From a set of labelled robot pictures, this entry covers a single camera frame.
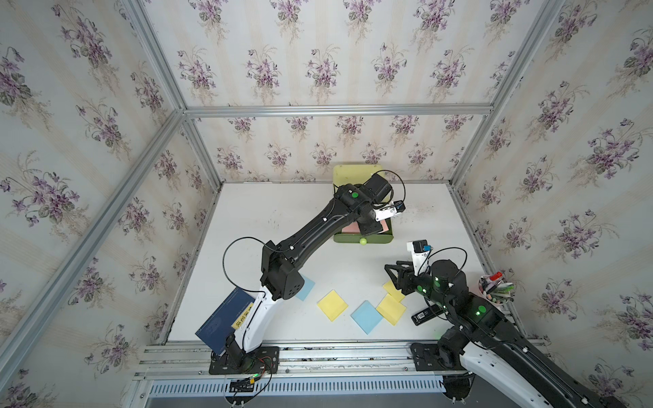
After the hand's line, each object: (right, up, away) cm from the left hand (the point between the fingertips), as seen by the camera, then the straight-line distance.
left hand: (374, 223), depth 83 cm
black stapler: (+16, -29, -4) cm, 33 cm away
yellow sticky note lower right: (+6, -29, -1) cm, 29 cm away
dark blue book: (-50, -33, -5) cm, 60 cm away
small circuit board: (-39, -46, -11) cm, 62 cm away
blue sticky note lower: (-3, -31, -1) cm, 31 cm away
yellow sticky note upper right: (+3, -18, -14) cm, 23 cm away
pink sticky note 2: (+4, -1, +1) cm, 4 cm away
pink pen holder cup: (+37, -20, -5) cm, 43 cm away
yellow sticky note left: (-14, -28, +1) cm, 31 cm away
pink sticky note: (-8, -1, -10) cm, 13 cm away
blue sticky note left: (-23, -24, +4) cm, 34 cm away
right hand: (+4, -12, -8) cm, 16 cm away
